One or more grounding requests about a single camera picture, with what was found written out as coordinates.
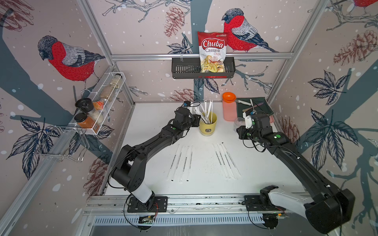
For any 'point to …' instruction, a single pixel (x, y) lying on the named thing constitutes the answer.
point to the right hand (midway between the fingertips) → (237, 128)
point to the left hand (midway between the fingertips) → (203, 113)
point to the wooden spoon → (259, 104)
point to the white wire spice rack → (102, 96)
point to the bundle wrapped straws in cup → (206, 117)
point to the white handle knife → (243, 102)
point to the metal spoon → (254, 110)
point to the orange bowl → (229, 97)
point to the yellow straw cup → (208, 129)
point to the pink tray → (230, 112)
